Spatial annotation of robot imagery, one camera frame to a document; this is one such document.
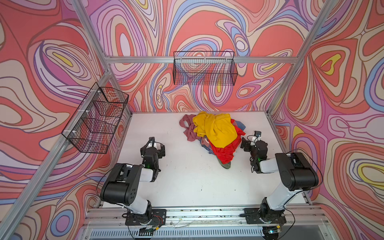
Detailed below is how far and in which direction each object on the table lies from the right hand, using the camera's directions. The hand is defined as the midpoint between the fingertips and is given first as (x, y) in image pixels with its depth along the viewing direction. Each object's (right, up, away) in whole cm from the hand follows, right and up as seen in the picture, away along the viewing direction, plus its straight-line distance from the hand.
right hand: (250, 140), depth 97 cm
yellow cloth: (-23, +8, -8) cm, 26 cm away
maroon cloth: (-41, +6, +7) cm, 42 cm away
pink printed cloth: (-30, 0, -3) cm, 30 cm away
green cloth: (-18, -15, -8) cm, 24 cm away
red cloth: (-18, -8, -8) cm, 21 cm away
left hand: (-62, -2, -4) cm, 62 cm away
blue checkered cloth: (-5, +10, +4) cm, 12 cm away
